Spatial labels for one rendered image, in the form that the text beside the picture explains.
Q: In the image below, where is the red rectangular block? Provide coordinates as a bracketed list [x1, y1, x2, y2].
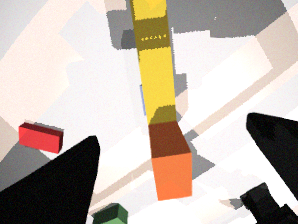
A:
[19, 123, 64, 153]

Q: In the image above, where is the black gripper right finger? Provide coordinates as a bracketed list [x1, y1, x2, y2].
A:
[245, 112, 298, 201]

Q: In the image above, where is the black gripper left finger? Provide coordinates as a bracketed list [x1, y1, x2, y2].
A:
[0, 136, 101, 224]

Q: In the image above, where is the green block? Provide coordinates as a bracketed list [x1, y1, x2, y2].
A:
[93, 204, 129, 224]

